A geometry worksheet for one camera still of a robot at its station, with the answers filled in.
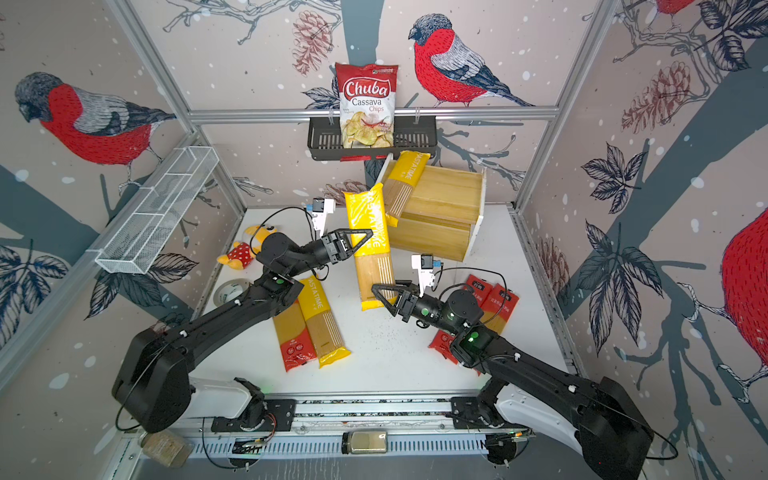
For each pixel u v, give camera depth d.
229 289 0.95
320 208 0.62
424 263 0.62
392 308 0.61
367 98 0.84
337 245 0.61
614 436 0.39
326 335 0.86
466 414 0.73
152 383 0.41
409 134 0.95
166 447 0.66
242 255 1.00
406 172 0.81
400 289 0.60
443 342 0.83
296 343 0.84
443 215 0.76
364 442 0.67
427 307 0.61
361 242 0.63
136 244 0.71
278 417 0.73
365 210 0.63
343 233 0.63
